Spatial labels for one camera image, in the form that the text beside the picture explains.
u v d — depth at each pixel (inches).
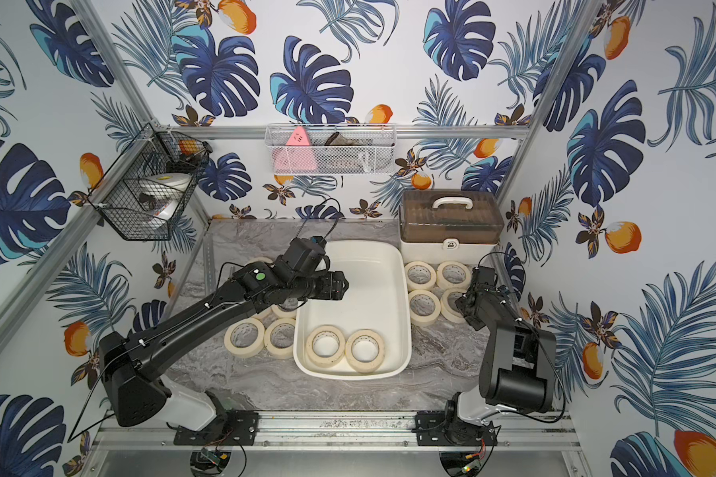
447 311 35.8
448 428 27.1
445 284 39.1
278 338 35.5
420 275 41.1
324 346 34.6
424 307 38.4
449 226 35.9
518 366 18.6
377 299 38.2
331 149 36.5
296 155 35.5
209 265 42.2
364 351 34.3
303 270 22.4
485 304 25.4
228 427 27.2
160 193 31.9
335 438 28.9
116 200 29.7
